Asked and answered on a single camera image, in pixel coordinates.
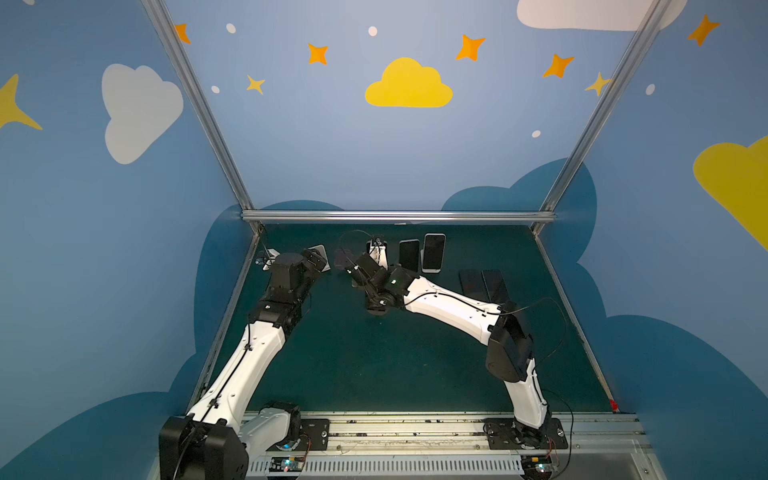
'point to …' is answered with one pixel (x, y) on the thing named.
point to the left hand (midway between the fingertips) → (317, 260)
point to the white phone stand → (321, 249)
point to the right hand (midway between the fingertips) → (374, 265)
